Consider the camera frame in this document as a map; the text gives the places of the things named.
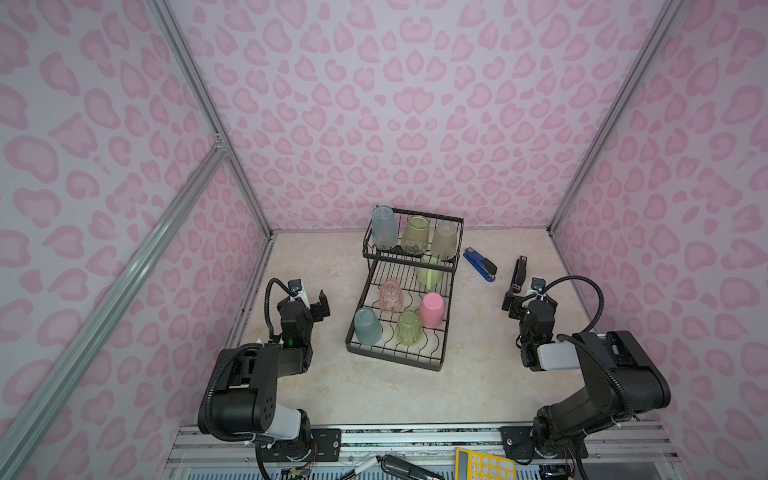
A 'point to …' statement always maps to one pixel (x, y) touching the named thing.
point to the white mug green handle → (429, 279)
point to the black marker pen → (394, 468)
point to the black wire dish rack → (397, 265)
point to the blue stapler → (484, 266)
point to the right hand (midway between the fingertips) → (529, 288)
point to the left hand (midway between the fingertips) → (307, 289)
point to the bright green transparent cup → (408, 328)
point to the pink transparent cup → (391, 299)
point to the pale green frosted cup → (444, 241)
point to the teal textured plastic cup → (384, 228)
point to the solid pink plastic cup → (432, 310)
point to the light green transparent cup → (416, 235)
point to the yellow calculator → (470, 465)
